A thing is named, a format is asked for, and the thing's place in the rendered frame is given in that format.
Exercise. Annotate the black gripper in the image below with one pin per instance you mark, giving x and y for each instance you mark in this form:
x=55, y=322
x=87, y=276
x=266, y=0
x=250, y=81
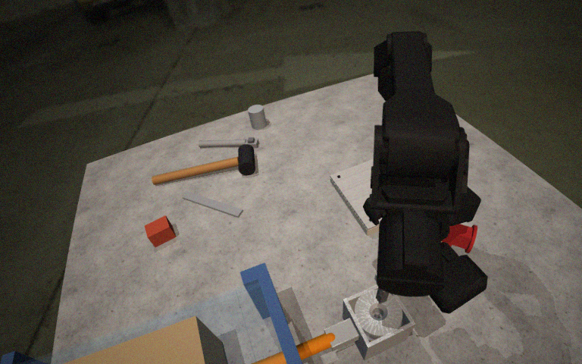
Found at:
x=463, y=280

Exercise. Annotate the blue flat bar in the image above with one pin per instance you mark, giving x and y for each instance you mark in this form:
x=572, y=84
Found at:
x=290, y=351

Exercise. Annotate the black-headed mallet with wooden handle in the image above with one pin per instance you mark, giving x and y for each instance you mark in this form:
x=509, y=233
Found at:
x=245, y=162

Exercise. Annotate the grey handle with square key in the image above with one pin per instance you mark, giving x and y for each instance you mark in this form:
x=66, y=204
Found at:
x=219, y=143

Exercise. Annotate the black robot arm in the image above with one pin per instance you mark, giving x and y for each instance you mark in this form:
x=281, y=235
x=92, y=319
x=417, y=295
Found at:
x=420, y=168

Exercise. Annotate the dark grey cylinder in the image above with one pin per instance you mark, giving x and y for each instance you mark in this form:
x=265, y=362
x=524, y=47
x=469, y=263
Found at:
x=256, y=114

